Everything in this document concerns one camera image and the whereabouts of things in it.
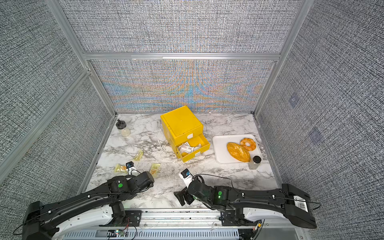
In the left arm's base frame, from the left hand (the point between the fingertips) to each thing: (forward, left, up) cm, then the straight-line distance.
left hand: (147, 181), depth 78 cm
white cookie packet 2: (+18, -21, +3) cm, 27 cm away
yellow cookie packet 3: (+9, -2, -7) cm, 12 cm away
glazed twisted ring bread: (+22, -65, -5) cm, 68 cm away
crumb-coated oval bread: (+17, -54, -2) cm, 56 cm away
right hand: (-4, -18, +3) cm, 18 cm away
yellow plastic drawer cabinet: (+21, -20, +14) cm, 32 cm away
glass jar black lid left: (+37, +22, +3) cm, 43 cm away
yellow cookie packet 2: (+10, +18, -5) cm, 21 cm away
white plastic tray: (+19, -43, -8) cm, 48 cm away
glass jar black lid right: (+7, -59, +1) cm, 60 cm away
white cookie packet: (+18, -27, +2) cm, 32 cm away
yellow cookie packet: (+19, +9, -6) cm, 22 cm away
